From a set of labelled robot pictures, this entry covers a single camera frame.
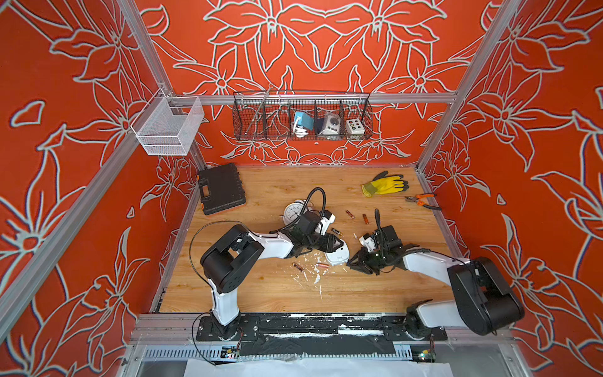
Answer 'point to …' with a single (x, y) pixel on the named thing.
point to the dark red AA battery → (352, 216)
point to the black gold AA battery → (337, 231)
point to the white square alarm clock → (339, 256)
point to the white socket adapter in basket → (331, 124)
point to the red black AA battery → (297, 266)
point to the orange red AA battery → (365, 218)
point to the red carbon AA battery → (322, 265)
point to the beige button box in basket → (355, 126)
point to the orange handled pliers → (415, 199)
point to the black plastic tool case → (221, 188)
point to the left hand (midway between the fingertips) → (341, 242)
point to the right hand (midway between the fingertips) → (345, 264)
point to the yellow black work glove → (382, 184)
